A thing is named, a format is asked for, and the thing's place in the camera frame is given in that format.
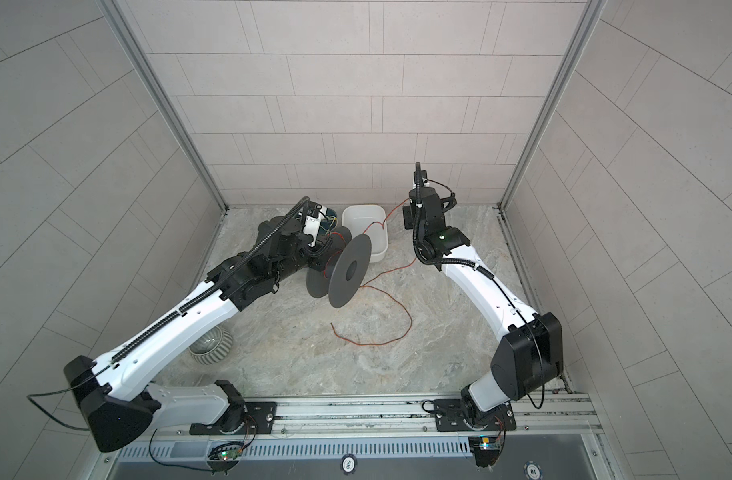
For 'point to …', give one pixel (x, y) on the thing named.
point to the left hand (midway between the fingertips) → (338, 234)
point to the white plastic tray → (371, 221)
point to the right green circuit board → (486, 449)
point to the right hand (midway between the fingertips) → (418, 199)
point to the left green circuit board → (225, 456)
